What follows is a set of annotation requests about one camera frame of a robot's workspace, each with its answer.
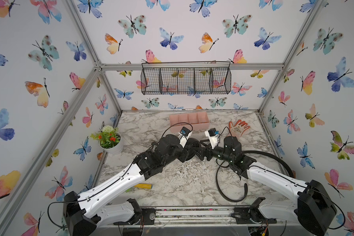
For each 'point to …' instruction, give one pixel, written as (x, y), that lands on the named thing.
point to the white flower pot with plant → (110, 139)
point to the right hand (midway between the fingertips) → (198, 144)
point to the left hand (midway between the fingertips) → (190, 143)
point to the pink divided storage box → (196, 121)
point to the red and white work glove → (238, 129)
